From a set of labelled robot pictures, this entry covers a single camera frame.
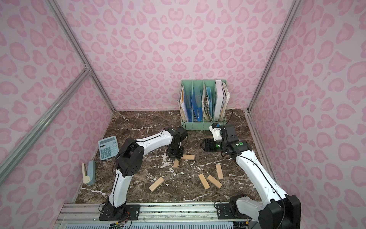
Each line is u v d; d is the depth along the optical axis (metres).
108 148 0.96
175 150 0.80
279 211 0.37
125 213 0.72
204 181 0.83
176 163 0.90
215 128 0.70
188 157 0.93
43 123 0.63
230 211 0.72
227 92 0.95
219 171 0.86
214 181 0.83
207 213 0.74
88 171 0.86
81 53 0.86
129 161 0.54
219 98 0.93
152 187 0.81
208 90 0.98
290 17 0.72
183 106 0.91
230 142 0.59
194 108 1.19
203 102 0.93
